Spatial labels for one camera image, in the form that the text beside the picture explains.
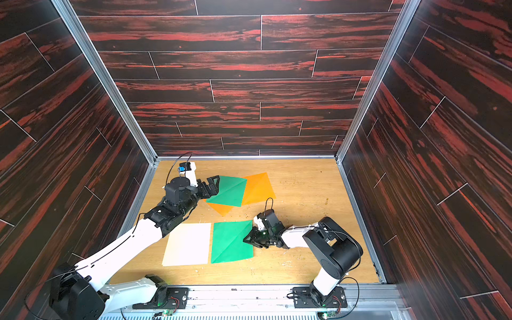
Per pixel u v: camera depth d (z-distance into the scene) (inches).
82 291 14.9
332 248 18.2
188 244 33.9
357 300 27.7
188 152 48.2
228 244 34.0
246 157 48.6
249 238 32.4
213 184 27.2
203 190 26.6
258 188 42.1
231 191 40.9
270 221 28.8
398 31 27.8
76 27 27.7
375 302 29.0
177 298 28.5
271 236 28.4
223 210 39.2
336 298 28.6
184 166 25.8
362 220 39.2
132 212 40.0
